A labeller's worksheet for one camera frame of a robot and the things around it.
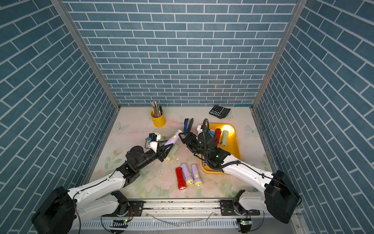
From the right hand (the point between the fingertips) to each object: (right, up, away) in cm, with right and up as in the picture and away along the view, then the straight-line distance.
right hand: (181, 138), depth 75 cm
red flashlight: (+24, +1, +27) cm, 36 cm away
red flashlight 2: (0, -25, +4) cm, 26 cm away
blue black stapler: (+2, +7, +33) cm, 34 cm away
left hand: (-4, -4, +1) cm, 6 cm away
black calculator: (+27, +16, +41) cm, 51 cm away
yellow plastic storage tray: (+33, -9, +25) cm, 42 cm away
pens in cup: (-19, +16, +28) cm, 37 cm away
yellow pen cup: (-18, +8, +27) cm, 34 cm away
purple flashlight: (-4, -1, +2) cm, 5 cm away
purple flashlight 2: (+4, -24, +5) cm, 25 cm away
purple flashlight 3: (+9, -25, +4) cm, 27 cm away
